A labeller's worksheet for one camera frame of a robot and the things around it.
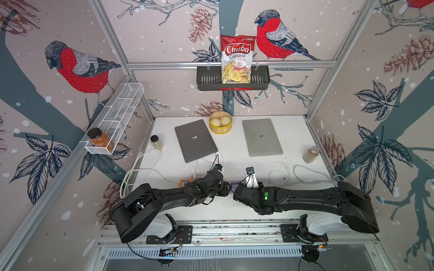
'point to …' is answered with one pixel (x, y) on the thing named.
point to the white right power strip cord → (332, 180)
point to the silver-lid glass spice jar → (311, 154)
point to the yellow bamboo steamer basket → (222, 129)
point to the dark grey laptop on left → (195, 140)
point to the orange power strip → (183, 182)
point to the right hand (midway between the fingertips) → (245, 185)
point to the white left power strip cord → (150, 175)
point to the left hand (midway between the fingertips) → (232, 185)
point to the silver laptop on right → (261, 138)
